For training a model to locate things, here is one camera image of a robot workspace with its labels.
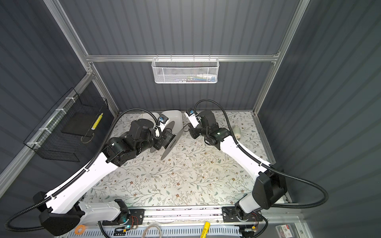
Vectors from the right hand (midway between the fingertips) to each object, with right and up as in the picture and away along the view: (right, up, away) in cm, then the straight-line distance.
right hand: (192, 124), depth 80 cm
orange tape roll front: (-34, -32, -35) cm, 59 cm away
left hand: (-13, -3, -11) cm, 18 cm away
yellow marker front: (+6, -49, -12) cm, 51 cm away
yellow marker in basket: (-51, +1, -2) cm, 51 cm away
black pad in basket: (-59, +1, -3) cm, 59 cm away
